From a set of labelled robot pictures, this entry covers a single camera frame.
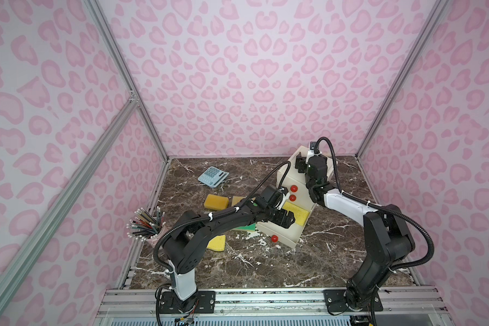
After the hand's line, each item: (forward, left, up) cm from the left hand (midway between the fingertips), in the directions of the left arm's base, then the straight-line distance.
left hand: (288, 216), depth 85 cm
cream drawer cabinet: (+12, -2, +12) cm, 17 cm away
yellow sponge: (+13, +33, -10) cm, 37 cm away
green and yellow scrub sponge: (-1, +16, -8) cm, 18 cm away
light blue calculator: (+28, +36, -8) cm, 47 cm away
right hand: (+24, -11, +11) cm, 29 cm away
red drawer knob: (+8, -3, +2) cm, 9 cm away
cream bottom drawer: (-6, -1, -8) cm, 10 cm away
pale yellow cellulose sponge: (-8, +30, -8) cm, 32 cm away
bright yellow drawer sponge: (+5, -7, -7) cm, 11 cm away
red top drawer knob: (+8, -2, +9) cm, 12 cm away
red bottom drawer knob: (-7, +6, -6) cm, 11 cm away
